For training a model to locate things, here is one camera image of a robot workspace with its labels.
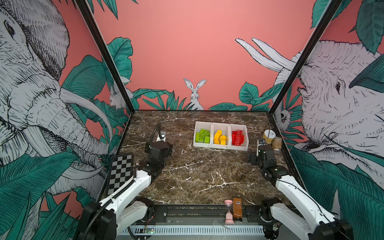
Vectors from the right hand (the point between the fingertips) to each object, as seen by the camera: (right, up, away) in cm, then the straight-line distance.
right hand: (256, 150), depth 84 cm
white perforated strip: (-20, -35, -14) cm, 43 cm away
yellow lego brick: (-20, +7, +16) cm, 27 cm away
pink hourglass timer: (-19, -31, -14) cm, 39 cm away
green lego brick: (-34, +6, +17) cm, 38 cm away
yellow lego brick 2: (-16, +5, +17) cm, 24 cm away
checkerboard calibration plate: (-78, -12, +1) cm, 79 cm away
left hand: (-55, +7, -2) cm, 56 cm away
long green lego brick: (-29, +7, +16) cm, 35 cm away
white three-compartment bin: (-13, +13, +20) cm, 27 cm away
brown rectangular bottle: (-14, -27, -11) cm, 32 cm away
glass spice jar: (+19, +2, +13) cm, 24 cm away
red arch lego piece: (-7, +6, +15) cm, 17 cm away
